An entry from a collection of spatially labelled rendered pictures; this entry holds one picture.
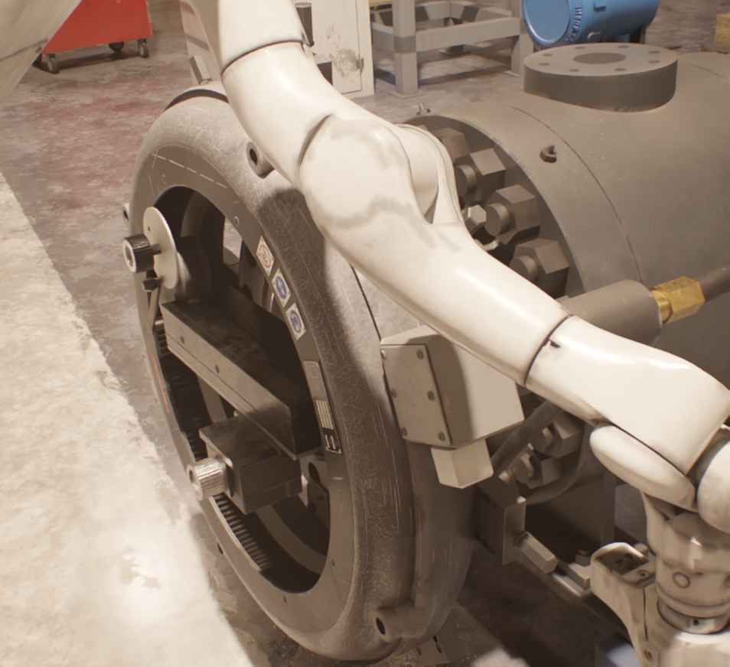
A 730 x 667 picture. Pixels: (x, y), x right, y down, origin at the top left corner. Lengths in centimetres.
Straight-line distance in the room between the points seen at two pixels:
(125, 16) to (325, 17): 180
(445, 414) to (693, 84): 80
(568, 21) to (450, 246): 104
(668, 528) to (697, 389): 12
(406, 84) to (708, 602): 462
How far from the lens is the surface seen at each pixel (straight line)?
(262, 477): 122
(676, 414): 71
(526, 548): 112
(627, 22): 183
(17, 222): 406
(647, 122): 148
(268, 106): 82
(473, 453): 99
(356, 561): 116
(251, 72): 83
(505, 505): 111
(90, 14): 661
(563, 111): 146
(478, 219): 101
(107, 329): 306
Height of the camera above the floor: 125
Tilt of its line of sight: 25 degrees down
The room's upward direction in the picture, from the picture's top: 4 degrees counter-clockwise
